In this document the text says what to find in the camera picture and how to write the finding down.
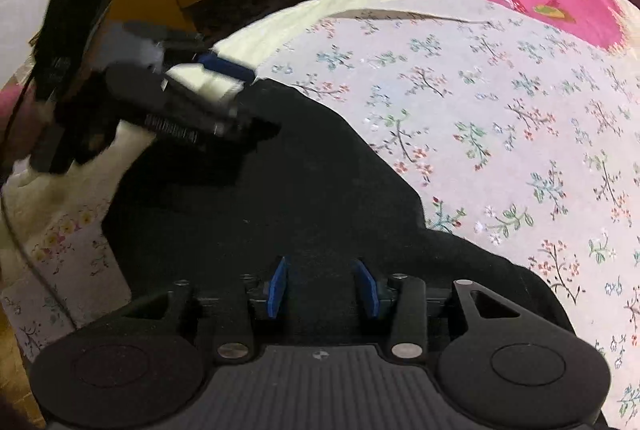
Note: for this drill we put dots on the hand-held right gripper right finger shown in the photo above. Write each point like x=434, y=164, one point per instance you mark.
x=367, y=290

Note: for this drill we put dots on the white floral bedsheet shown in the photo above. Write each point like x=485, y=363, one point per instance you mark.
x=500, y=110

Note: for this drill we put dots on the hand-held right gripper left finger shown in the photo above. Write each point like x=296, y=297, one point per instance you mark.
x=276, y=290

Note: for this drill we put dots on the black pants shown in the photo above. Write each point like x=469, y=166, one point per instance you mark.
x=300, y=190

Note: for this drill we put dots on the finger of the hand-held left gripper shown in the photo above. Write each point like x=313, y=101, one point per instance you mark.
x=227, y=66
x=175, y=117

